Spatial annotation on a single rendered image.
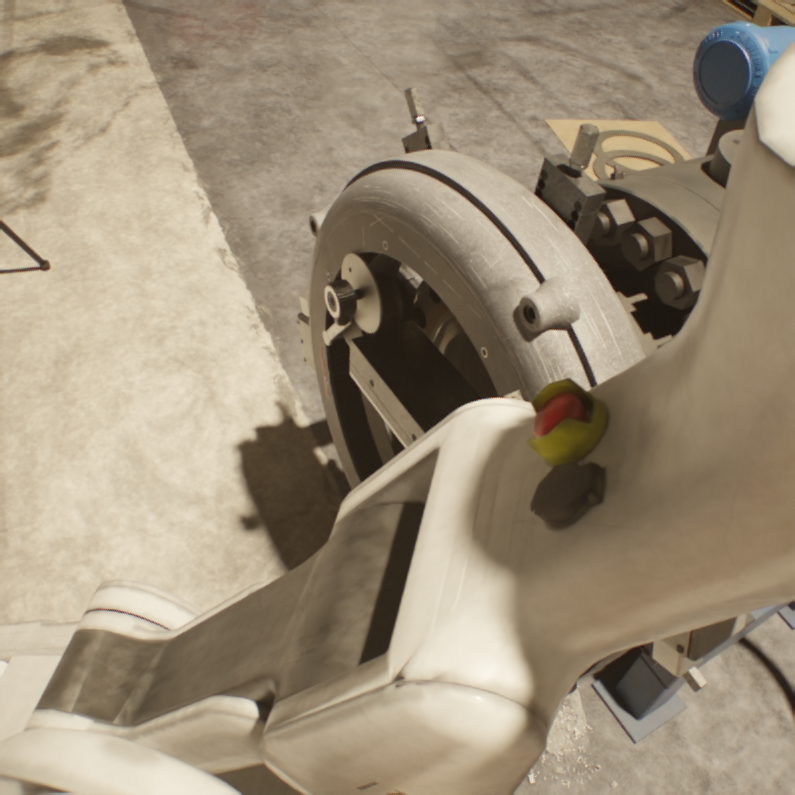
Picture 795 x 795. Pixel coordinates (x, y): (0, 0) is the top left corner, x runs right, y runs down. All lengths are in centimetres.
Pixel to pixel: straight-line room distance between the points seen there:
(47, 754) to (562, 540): 21
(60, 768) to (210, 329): 195
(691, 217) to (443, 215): 39
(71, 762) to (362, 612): 28
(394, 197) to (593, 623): 66
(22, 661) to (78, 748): 89
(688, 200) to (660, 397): 82
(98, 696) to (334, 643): 38
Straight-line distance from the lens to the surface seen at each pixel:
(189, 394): 197
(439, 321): 116
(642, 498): 32
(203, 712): 61
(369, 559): 50
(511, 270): 79
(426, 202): 88
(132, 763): 23
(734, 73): 144
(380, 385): 105
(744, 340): 26
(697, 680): 101
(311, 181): 276
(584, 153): 83
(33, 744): 24
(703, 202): 115
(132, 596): 85
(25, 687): 108
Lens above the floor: 141
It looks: 46 degrees down
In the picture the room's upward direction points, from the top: 7 degrees clockwise
